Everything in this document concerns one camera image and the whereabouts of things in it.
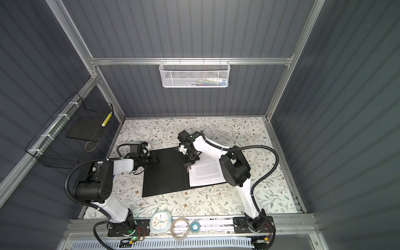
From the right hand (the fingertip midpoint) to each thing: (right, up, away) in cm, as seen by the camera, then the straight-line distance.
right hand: (187, 167), depth 90 cm
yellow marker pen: (-42, +27, -8) cm, 51 cm away
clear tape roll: (-2, -27, -15) cm, 31 cm away
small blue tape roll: (+5, -26, -15) cm, 30 cm away
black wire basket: (-55, +13, -24) cm, 61 cm away
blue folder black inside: (-12, -6, +3) cm, 13 cm away
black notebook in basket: (-47, +22, -15) cm, 54 cm away
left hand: (-19, +4, +8) cm, 21 cm away
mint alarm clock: (-11, -22, -17) cm, 30 cm away
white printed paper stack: (+12, -2, +3) cm, 13 cm away
